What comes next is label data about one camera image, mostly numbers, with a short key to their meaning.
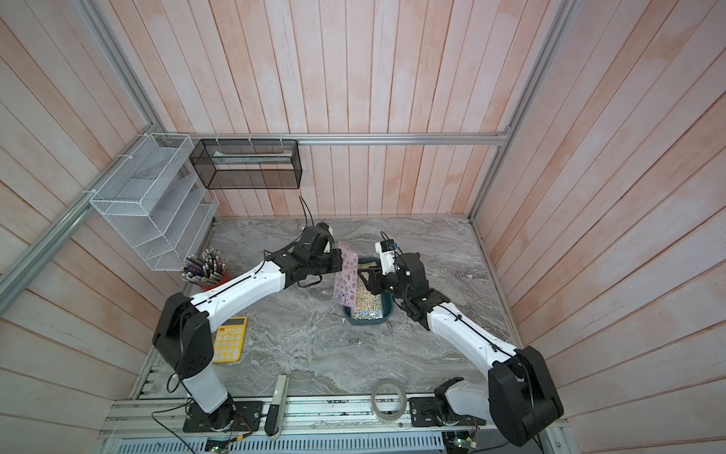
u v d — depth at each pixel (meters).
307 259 0.66
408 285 0.62
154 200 0.73
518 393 0.41
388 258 0.73
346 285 0.85
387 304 0.92
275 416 0.70
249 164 1.06
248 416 0.73
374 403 0.72
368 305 0.90
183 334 0.45
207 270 0.84
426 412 0.72
